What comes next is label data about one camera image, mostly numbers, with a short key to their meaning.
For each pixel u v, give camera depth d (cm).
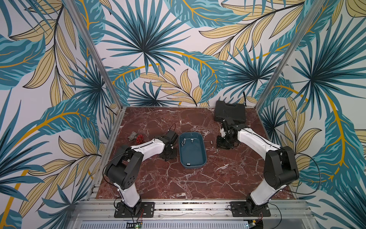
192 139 100
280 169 46
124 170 46
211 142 99
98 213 76
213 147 95
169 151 78
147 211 73
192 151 93
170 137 75
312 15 71
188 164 88
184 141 98
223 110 116
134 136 98
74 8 68
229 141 76
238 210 73
